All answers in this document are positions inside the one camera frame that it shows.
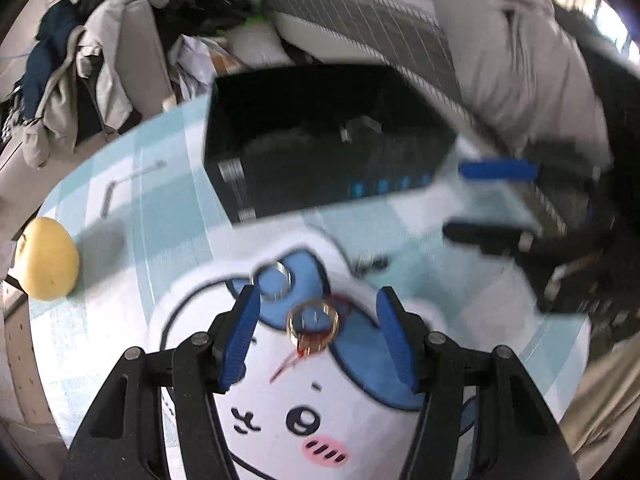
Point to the grey pillow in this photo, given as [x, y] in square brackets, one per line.
[523, 76]

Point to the blue plaid tablecloth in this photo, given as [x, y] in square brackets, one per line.
[147, 192]

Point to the black storage box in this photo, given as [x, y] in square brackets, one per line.
[296, 137]

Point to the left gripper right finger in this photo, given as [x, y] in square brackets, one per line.
[404, 334]

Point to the pile of clothes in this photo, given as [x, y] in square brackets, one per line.
[100, 67]

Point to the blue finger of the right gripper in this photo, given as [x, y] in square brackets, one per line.
[498, 169]
[493, 240]

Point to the yellow apple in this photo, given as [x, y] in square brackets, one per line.
[46, 262]

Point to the gold bangle with red string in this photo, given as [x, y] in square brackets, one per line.
[311, 327]

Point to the grey quilted mattress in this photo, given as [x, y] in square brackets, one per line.
[400, 33]

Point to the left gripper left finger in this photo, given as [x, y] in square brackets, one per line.
[235, 337]

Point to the cartoon character mat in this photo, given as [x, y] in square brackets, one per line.
[343, 413]

